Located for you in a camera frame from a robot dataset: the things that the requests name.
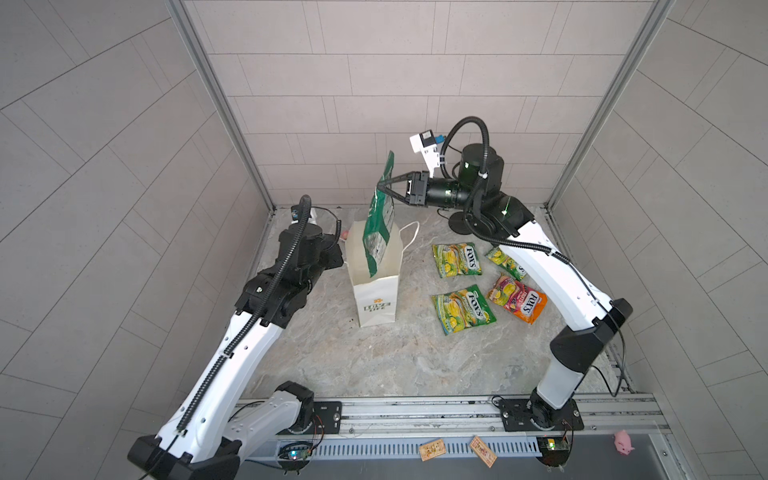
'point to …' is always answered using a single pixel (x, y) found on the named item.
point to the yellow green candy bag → (456, 259)
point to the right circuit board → (554, 450)
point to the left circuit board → (294, 456)
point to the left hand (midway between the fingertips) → (339, 236)
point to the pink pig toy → (623, 442)
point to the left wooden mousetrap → (432, 450)
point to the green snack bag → (379, 223)
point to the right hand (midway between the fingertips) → (382, 191)
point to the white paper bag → (376, 296)
